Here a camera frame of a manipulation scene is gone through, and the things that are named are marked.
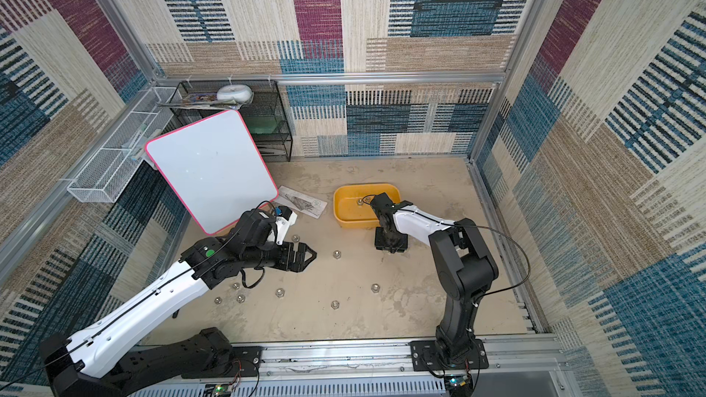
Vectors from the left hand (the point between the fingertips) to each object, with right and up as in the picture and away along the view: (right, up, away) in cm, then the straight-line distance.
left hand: (303, 251), depth 73 cm
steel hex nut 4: (+7, -18, +10) cm, 22 cm away
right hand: (+24, -3, +22) cm, 32 cm away
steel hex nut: (+7, -6, +21) cm, 23 cm away
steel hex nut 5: (+15, +11, +32) cm, 37 cm away
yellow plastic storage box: (+12, +7, +31) cm, 34 cm away
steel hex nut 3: (+20, -14, +13) cm, 27 cm away
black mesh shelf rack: (-38, +45, +19) cm, 62 cm away
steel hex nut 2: (-22, -17, +12) cm, 30 cm away
